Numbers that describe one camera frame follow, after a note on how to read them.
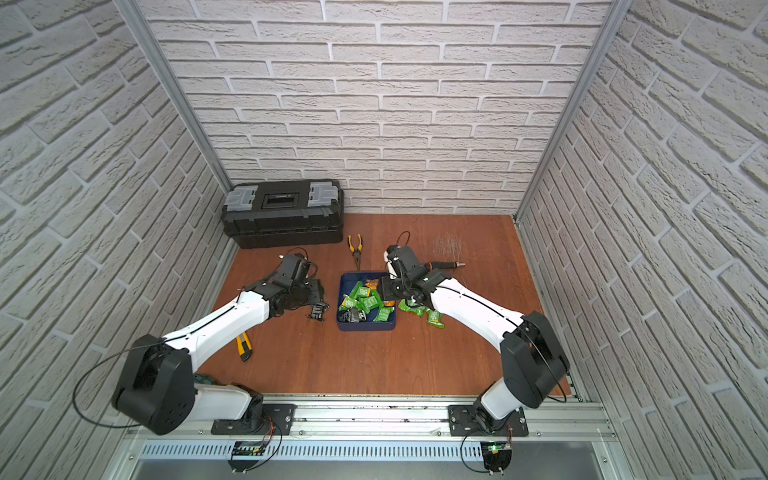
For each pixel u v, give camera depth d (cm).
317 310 92
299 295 74
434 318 90
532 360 43
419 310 92
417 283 62
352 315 88
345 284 97
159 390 42
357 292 96
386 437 72
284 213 98
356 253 107
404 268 65
